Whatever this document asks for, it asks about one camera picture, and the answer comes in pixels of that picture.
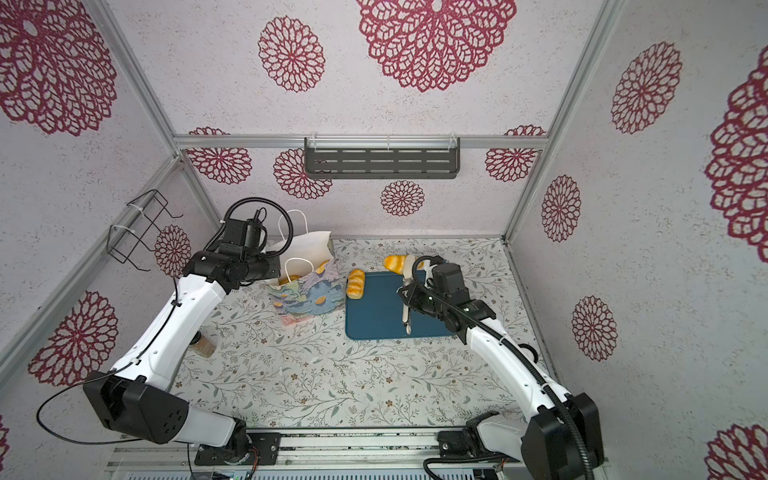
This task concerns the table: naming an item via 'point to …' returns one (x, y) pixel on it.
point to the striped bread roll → (355, 283)
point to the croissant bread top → (395, 263)
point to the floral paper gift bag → (310, 282)
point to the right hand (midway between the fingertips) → (399, 287)
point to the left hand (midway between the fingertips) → (272, 270)
